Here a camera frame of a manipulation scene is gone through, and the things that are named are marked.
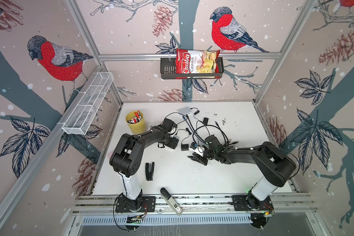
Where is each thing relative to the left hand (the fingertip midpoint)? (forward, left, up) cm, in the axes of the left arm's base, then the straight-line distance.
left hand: (171, 142), depth 95 cm
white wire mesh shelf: (-4, +44, +29) cm, 53 cm away
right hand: (-10, -13, -2) cm, 17 cm away
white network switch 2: (+6, -3, -2) cm, 7 cm away
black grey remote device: (-36, -3, +2) cm, 36 cm away
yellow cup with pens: (+13, +24, +8) cm, 29 cm away
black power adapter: (+19, -25, 0) cm, 31 cm away
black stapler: (-18, +12, 0) cm, 22 cm away
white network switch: (+30, -10, -2) cm, 31 cm away
